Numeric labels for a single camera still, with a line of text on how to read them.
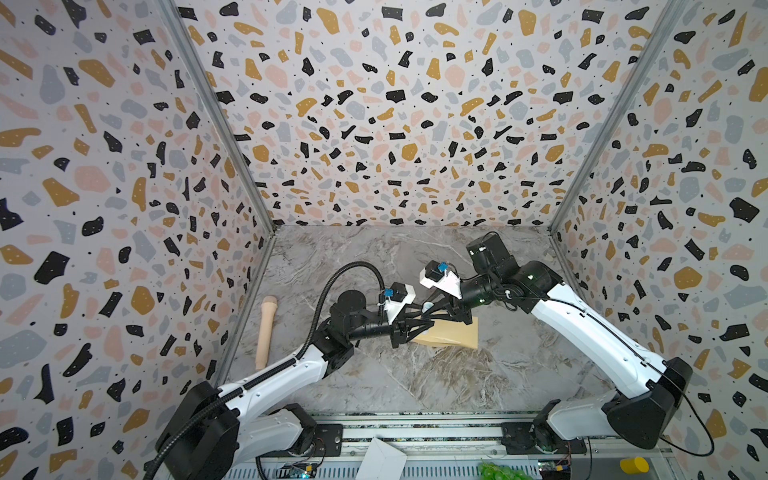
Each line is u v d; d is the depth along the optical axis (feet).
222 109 2.86
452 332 3.08
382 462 2.21
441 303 2.01
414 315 2.32
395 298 1.98
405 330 2.08
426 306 2.16
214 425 1.28
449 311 1.99
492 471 2.18
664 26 2.40
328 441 2.41
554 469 2.35
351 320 1.91
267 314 3.10
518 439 2.41
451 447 2.40
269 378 1.57
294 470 2.30
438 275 1.87
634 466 2.17
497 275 1.76
